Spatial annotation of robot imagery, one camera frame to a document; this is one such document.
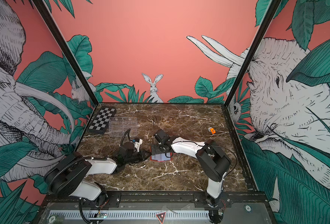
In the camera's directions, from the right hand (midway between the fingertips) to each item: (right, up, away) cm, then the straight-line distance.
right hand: (157, 147), depth 90 cm
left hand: (-2, -2, -4) cm, 5 cm away
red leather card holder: (+9, -6, 0) cm, 11 cm away
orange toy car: (+40, +10, +11) cm, 43 cm away
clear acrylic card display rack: (-31, +13, +14) cm, 36 cm away
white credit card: (+3, -6, -1) cm, 7 cm away
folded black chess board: (-45, +15, +13) cm, 49 cm away
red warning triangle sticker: (+4, -30, -22) cm, 37 cm away
